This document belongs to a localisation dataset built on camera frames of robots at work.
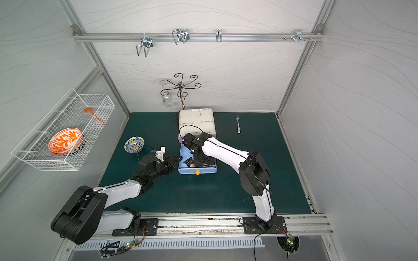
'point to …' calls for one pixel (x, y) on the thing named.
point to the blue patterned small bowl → (134, 144)
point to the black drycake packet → (189, 162)
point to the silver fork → (239, 129)
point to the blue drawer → (185, 154)
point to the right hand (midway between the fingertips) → (203, 162)
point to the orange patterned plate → (65, 141)
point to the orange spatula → (90, 110)
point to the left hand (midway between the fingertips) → (182, 159)
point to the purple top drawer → (180, 137)
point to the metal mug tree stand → (182, 87)
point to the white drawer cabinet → (196, 121)
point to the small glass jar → (168, 101)
